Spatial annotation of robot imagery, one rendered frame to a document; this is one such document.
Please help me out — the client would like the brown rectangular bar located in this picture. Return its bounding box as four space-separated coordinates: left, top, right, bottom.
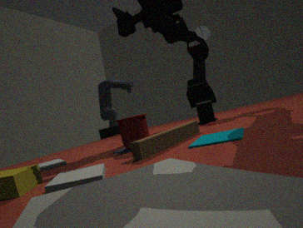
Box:
130 121 200 161

